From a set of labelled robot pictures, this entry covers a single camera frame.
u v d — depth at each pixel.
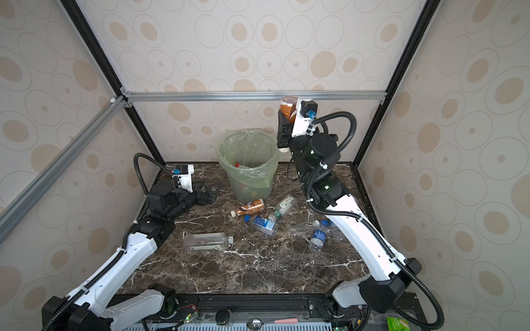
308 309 0.74
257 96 0.92
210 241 0.90
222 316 0.63
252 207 0.95
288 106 0.53
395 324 0.69
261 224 0.90
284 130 0.50
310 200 0.45
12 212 0.51
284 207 0.96
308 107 0.44
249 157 1.03
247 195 0.98
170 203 0.56
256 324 0.71
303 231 0.94
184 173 0.63
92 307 0.39
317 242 0.87
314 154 0.41
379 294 0.42
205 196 0.66
